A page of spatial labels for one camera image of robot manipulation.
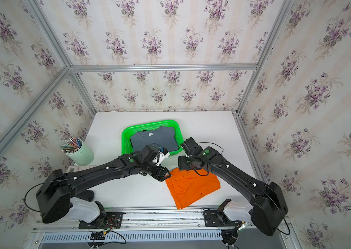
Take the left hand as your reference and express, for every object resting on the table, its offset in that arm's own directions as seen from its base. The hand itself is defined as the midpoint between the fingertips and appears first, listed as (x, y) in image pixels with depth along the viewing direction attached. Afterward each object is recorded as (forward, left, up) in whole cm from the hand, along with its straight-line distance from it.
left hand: (168, 175), depth 78 cm
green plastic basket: (+23, +28, -9) cm, 37 cm away
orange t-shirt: (-3, -11, -8) cm, 14 cm away
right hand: (+5, -8, +2) cm, 10 cm away
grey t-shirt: (+29, +5, -6) cm, 30 cm away
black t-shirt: (+25, +25, -9) cm, 36 cm away
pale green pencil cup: (+12, +47, -2) cm, 49 cm away
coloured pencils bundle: (+17, +55, +2) cm, 57 cm away
